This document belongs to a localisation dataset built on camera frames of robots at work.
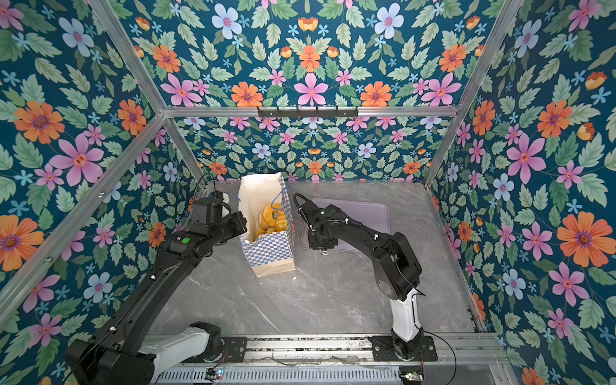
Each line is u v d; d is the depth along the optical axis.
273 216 0.98
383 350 0.72
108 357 0.37
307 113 0.93
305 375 0.77
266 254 0.79
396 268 0.52
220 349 0.72
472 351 0.75
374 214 1.08
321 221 0.62
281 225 0.93
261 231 0.94
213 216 0.57
